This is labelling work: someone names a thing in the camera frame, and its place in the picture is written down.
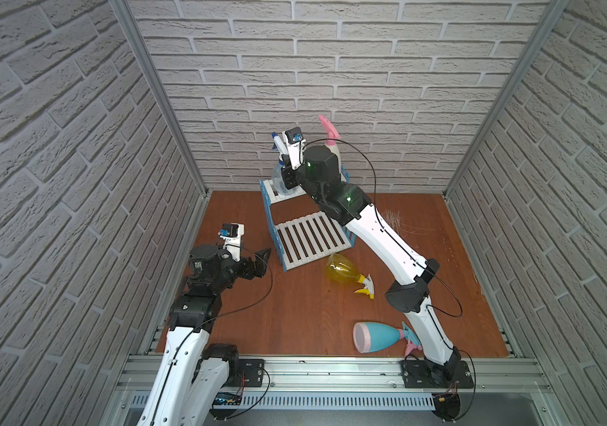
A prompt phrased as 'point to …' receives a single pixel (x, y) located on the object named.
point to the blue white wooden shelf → (307, 239)
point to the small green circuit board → (226, 398)
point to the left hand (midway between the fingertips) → (253, 240)
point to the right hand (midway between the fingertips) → (274, 159)
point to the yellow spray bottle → (340, 266)
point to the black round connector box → (447, 406)
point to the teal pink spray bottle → (368, 336)
